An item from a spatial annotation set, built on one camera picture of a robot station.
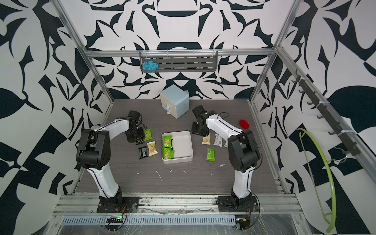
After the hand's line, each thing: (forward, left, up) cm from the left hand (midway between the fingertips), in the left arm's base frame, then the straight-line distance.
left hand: (138, 136), depth 98 cm
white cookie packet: (-5, -52, 0) cm, 53 cm away
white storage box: (-8, -29, 0) cm, 30 cm away
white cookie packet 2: (-8, -57, +1) cm, 57 cm away
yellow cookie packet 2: (-5, -45, 0) cm, 45 cm away
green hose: (-52, -80, +22) cm, 98 cm away
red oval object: (+7, -73, +1) cm, 73 cm away
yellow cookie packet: (-9, -10, -1) cm, 13 cm away
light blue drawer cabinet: (+18, -27, +14) cm, 35 cm away
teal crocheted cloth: (+30, -11, +33) cm, 46 cm away
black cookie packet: (-11, -5, -1) cm, 12 cm away
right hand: (-1, -36, +7) cm, 37 cm away
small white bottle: (+18, -19, +7) cm, 28 cm away
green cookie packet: (-15, -46, 0) cm, 48 cm away
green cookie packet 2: (+1, -6, 0) cm, 6 cm away
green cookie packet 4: (-14, -20, +1) cm, 24 cm away
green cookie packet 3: (-6, -20, +2) cm, 21 cm away
